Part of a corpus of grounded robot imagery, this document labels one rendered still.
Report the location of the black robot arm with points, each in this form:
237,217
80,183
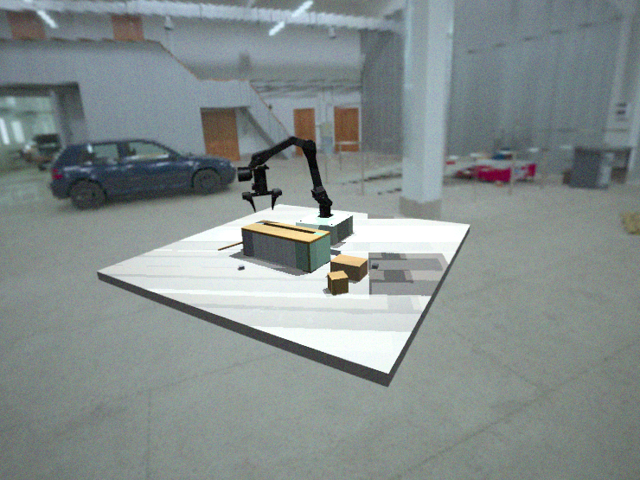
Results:
309,148

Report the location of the brown rectangular block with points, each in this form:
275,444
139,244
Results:
355,268

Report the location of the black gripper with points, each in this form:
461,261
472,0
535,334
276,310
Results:
261,189

